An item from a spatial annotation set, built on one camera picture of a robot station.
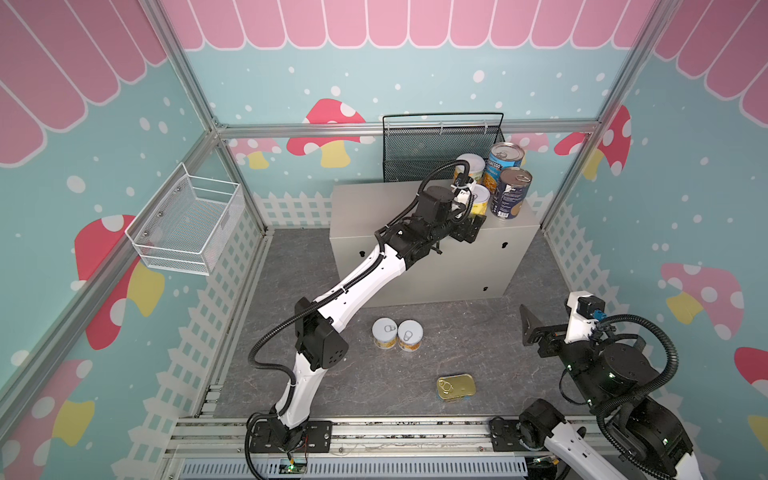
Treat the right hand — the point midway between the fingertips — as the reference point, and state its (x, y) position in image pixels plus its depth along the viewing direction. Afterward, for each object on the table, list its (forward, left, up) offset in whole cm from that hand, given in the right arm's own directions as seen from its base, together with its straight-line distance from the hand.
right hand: (543, 305), depth 61 cm
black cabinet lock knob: (+21, +2, -5) cm, 21 cm away
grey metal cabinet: (+31, +1, -29) cm, 42 cm away
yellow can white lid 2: (+7, +34, -28) cm, 44 cm away
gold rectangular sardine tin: (-8, +15, -29) cm, 33 cm away
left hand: (+25, +12, +2) cm, 28 cm away
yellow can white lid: (+7, +26, -28) cm, 39 cm away
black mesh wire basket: (+57, +24, +3) cm, 62 cm away
